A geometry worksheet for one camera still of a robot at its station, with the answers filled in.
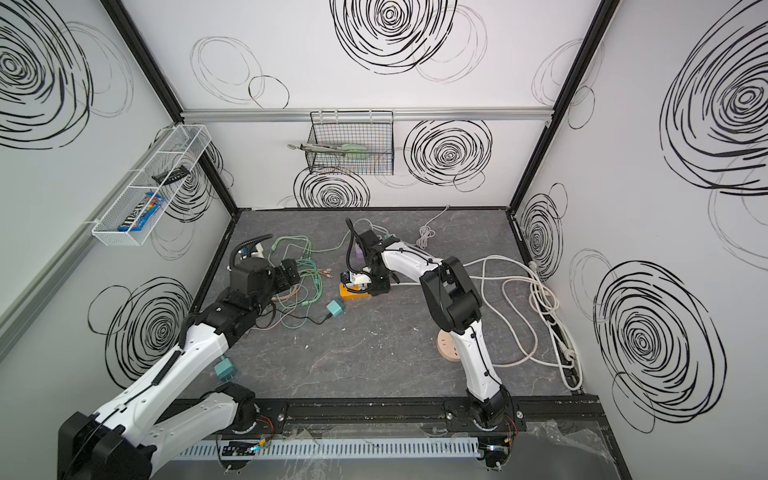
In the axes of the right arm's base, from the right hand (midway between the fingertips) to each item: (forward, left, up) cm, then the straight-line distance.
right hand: (375, 279), depth 99 cm
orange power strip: (-7, +9, +2) cm, 11 cm away
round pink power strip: (-22, -21, +2) cm, 31 cm away
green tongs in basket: (+26, +11, +33) cm, 44 cm away
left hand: (-8, +23, +19) cm, 31 cm away
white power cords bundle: (0, -48, -1) cm, 48 cm away
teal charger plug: (-11, +12, +1) cm, 16 cm away
